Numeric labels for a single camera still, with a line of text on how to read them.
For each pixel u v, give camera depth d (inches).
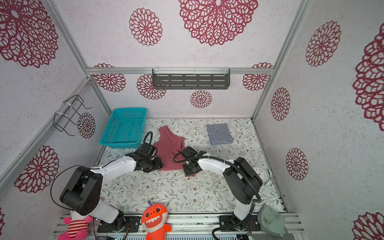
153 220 26.5
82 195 17.4
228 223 29.4
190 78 36.4
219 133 43.8
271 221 28.8
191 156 28.0
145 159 28.0
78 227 26.8
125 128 45.7
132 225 28.8
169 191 33.6
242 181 18.5
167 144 40.3
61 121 28.5
